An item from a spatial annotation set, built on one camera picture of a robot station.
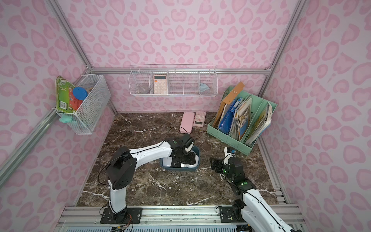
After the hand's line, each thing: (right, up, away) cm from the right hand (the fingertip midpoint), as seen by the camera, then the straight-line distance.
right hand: (215, 158), depth 84 cm
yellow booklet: (+26, +21, -4) cm, 34 cm away
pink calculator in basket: (-34, +46, +11) cm, 58 cm away
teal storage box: (-11, +4, +7) cm, 13 cm away
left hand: (-13, -2, +4) cm, 14 cm away
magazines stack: (+16, +23, +3) cm, 28 cm away
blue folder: (+9, +22, +11) cm, 26 cm away
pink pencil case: (-17, +21, +28) cm, 39 cm away
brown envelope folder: (+9, +36, -1) cm, 37 cm away
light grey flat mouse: (-29, -4, +7) cm, 30 cm away
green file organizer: (+26, +30, +4) cm, 40 cm away
